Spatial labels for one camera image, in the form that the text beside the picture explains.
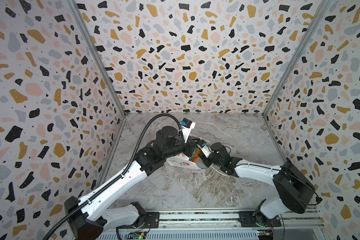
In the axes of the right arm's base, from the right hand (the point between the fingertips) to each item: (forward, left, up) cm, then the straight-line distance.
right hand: (199, 150), depth 87 cm
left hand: (-8, 0, +23) cm, 24 cm away
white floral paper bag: (-12, +9, +11) cm, 18 cm away
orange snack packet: (0, +1, -4) cm, 4 cm away
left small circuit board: (-40, +28, -11) cm, 50 cm away
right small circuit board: (-39, -30, -12) cm, 51 cm away
